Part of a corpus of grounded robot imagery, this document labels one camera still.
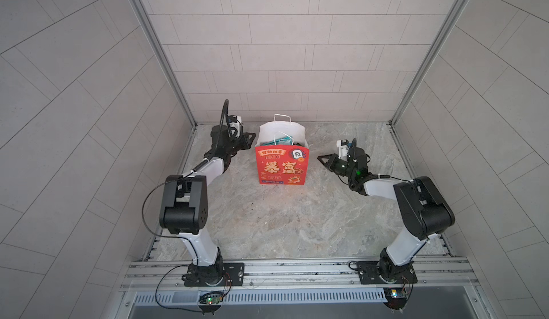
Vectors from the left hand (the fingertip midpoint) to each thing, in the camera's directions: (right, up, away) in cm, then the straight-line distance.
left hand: (257, 132), depth 91 cm
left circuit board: (-10, -52, -27) cm, 59 cm away
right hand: (+26, -11, -1) cm, 28 cm away
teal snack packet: (+11, -4, -4) cm, 13 cm away
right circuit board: (+48, -54, -23) cm, 76 cm away
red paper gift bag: (+11, -13, -9) cm, 19 cm away
